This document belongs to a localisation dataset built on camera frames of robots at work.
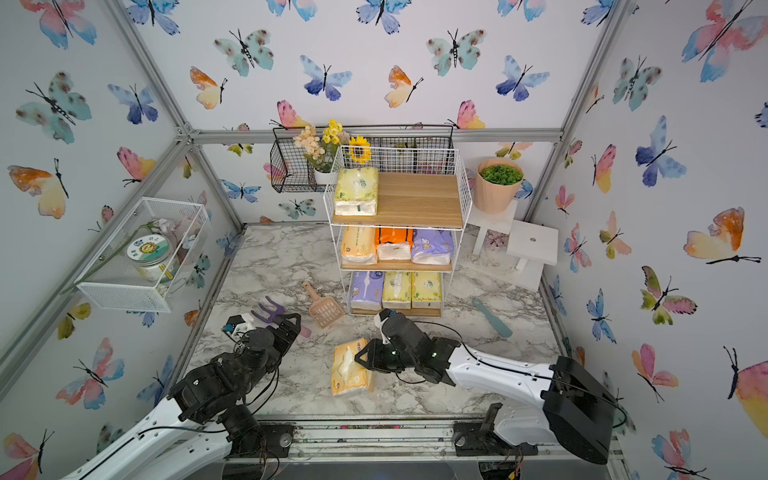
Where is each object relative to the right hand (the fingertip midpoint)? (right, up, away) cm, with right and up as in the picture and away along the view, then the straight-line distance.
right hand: (357, 358), depth 74 cm
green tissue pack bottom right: (+19, +14, +22) cm, 32 cm away
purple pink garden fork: (-29, +7, +24) cm, 38 cm away
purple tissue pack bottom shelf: (0, +14, +20) cm, 25 cm away
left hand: (-14, +8, +1) cm, 16 cm away
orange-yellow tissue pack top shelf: (-2, -3, -2) cm, 4 cm away
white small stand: (+51, +29, +21) cm, 63 cm away
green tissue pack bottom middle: (+10, +14, +20) cm, 26 cm away
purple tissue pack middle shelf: (+19, +27, +2) cm, 33 cm away
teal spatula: (+42, +3, +21) cm, 47 cm away
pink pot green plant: (+38, +45, +11) cm, 60 cm away
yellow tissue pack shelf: (0, +27, +4) cm, 28 cm away
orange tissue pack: (+9, +28, +1) cm, 30 cm away
